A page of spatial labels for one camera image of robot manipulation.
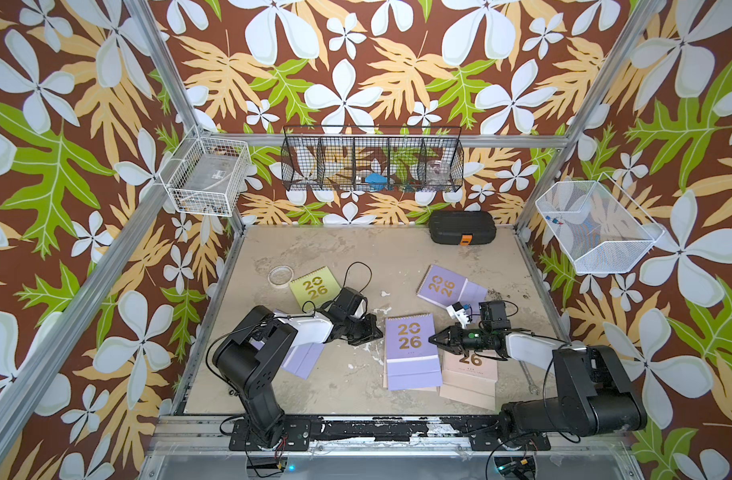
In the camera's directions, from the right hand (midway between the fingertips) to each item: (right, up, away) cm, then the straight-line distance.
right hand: (431, 340), depth 85 cm
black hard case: (+21, +36, +35) cm, 55 cm away
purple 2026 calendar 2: (+9, +13, +16) cm, 22 cm away
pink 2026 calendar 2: (+10, -10, -3) cm, 15 cm away
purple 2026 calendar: (-6, -6, -1) cm, 8 cm away
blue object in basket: (-16, +48, +8) cm, 51 cm away
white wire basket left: (-66, +48, +1) cm, 81 cm away
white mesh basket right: (+46, +32, -3) cm, 56 cm away
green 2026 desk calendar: (-36, +13, +16) cm, 42 cm away
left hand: (-13, +2, +4) cm, 13 cm away
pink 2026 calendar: (-13, -10, -3) cm, 17 cm away
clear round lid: (-49, +17, +20) cm, 56 cm away
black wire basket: (-16, +57, +13) cm, 61 cm away
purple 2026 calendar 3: (-38, -6, +1) cm, 38 cm away
